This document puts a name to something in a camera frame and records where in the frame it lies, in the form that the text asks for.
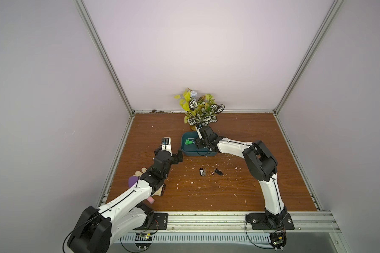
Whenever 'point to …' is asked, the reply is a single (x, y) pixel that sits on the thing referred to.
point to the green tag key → (189, 140)
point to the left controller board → (143, 236)
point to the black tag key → (202, 172)
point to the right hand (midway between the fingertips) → (199, 135)
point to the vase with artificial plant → (202, 110)
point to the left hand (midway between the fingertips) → (174, 146)
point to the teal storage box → (189, 145)
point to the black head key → (218, 172)
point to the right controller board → (277, 240)
